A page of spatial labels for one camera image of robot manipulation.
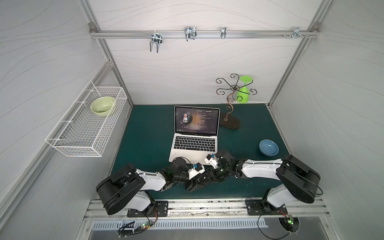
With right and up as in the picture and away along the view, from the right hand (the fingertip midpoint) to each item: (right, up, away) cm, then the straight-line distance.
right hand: (203, 179), depth 81 cm
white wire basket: (-56, +30, -12) cm, 65 cm away
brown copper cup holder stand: (+20, +32, +28) cm, 46 cm away
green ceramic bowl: (-51, +40, -8) cm, 65 cm away
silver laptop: (-4, +26, +19) cm, 32 cm away
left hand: (0, 0, -2) cm, 2 cm away
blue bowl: (+44, +15, +15) cm, 49 cm away
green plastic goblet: (+26, +49, +14) cm, 57 cm away
